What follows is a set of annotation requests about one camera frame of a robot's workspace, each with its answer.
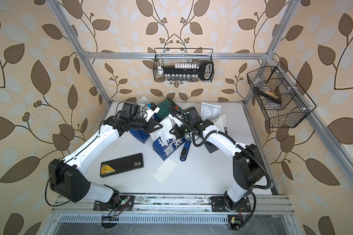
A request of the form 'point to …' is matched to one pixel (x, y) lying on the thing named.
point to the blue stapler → (183, 156)
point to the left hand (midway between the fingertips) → (158, 123)
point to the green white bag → (209, 112)
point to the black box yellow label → (121, 165)
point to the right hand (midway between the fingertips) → (170, 131)
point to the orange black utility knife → (174, 110)
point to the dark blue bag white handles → (211, 147)
